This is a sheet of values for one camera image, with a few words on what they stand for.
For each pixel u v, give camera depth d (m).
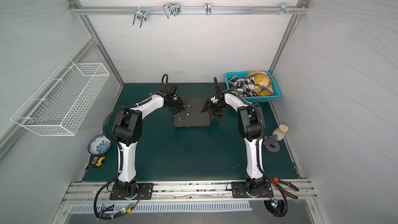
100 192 0.66
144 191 0.74
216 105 0.88
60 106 0.68
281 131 0.84
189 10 0.79
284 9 0.77
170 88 0.83
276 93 1.04
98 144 0.88
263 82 1.07
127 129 0.56
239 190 0.73
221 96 0.78
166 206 0.70
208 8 0.78
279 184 0.75
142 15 0.80
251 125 0.58
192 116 0.95
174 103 0.87
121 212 0.67
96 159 0.80
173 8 0.76
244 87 1.06
